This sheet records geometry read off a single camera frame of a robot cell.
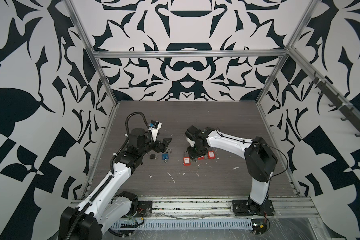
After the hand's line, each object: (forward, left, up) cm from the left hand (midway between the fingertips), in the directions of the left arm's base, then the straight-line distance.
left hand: (164, 133), depth 78 cm
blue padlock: (-4, +1, -20) cm, 21 cm away
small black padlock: (-3, +9, -20) cm, 22 cm away
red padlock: (-8, -12, -18) cm, 23 cm away
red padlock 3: (-4, -27, -20) cm, 34 cm away
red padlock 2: (-6, -20, -19) cm, 28 cm away
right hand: (-5, -15, -16) cm, 23 cm away
